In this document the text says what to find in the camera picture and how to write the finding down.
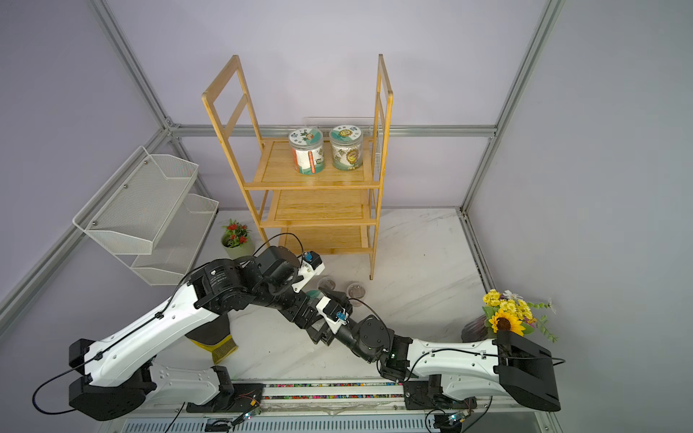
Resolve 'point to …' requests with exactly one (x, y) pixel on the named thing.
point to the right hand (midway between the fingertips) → (313, 302)
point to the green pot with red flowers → (236, 240)
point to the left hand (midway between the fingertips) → (308, 309)
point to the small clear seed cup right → (356, 290)
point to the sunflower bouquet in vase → (507, 312)
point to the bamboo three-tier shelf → (320, 196)
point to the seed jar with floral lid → (314, 293)
